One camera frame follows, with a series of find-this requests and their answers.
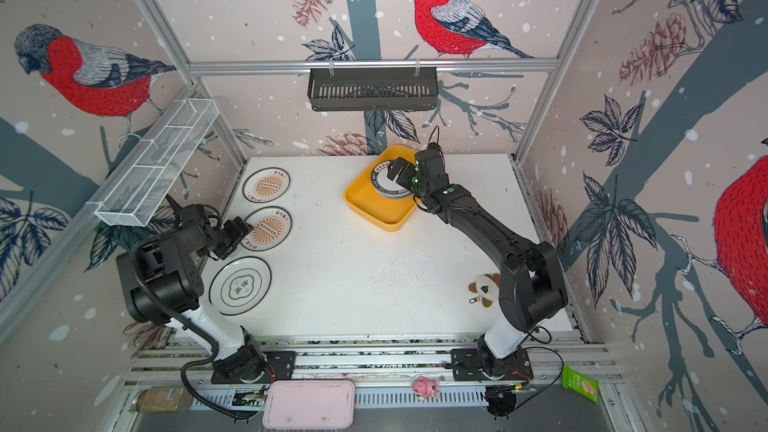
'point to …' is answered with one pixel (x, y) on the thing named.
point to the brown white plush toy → (488, 287)
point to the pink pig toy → (424, 388)
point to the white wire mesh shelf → (156, 162)
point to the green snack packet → (587, 387)
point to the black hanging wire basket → (340, 92)
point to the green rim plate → (385, 186)
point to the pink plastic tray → (309, 404)
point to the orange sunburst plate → (266, 185)
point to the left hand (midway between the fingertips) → (241, 232)
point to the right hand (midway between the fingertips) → (396, 173)
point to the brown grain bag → (163, 399)
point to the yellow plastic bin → (374, 209)
